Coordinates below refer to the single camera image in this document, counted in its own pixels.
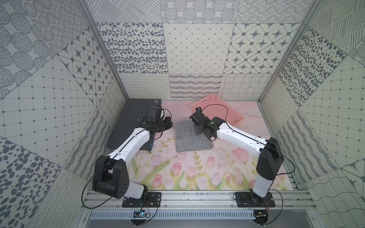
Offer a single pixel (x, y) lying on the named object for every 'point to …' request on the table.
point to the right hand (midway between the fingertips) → (202, 126)
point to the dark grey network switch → (131, 117)
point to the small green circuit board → (140, 213)
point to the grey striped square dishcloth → (186, 140)
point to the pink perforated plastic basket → (214, 106)
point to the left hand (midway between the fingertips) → (169, 118)
